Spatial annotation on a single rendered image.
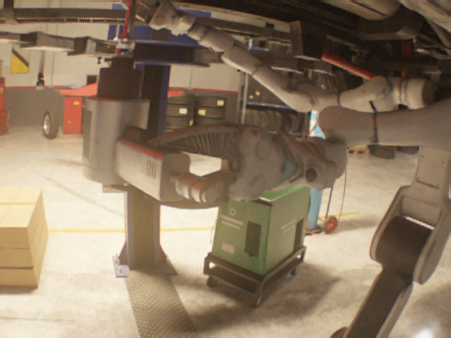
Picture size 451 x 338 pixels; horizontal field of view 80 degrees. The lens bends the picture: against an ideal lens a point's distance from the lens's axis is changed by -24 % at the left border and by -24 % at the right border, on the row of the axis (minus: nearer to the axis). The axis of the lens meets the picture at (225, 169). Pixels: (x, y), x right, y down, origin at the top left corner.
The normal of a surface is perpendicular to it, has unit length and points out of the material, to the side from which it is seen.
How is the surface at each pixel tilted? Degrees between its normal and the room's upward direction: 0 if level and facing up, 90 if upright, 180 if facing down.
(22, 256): 90
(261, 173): 91
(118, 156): 88
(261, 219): 90
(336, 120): 56
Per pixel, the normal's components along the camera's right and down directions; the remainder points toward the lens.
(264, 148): 0.65, 0.21
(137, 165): -0.71, 0.07
